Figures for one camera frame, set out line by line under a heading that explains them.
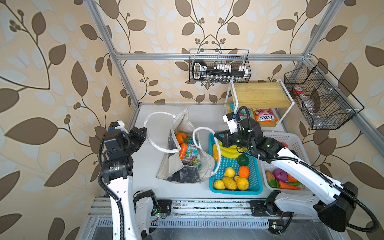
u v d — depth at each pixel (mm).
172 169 744
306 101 706
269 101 773
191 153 830
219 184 770
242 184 768
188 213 737
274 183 762
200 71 844
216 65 808
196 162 805
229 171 808
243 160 848
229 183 781
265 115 893
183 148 825
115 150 474
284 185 753
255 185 753
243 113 896
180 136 860
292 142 906
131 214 399
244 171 808
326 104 725
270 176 787
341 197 386
